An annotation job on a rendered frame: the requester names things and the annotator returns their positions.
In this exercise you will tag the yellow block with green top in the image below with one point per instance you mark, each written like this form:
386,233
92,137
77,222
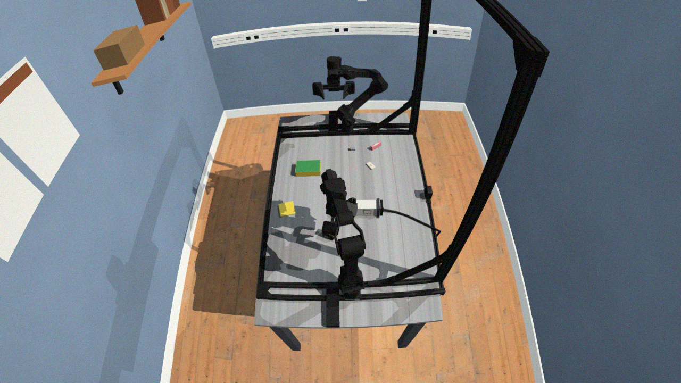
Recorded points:
308,168

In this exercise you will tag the yellow flat block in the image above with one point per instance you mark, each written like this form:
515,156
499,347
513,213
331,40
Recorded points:
286,209

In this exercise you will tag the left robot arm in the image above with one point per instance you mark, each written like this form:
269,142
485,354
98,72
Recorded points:
350,248

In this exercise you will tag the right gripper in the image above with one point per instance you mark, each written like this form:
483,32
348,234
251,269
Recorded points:
333,85

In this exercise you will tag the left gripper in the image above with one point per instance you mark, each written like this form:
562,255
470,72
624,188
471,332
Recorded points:
330,227

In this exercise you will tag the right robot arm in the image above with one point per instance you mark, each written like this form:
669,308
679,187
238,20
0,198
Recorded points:
346,112

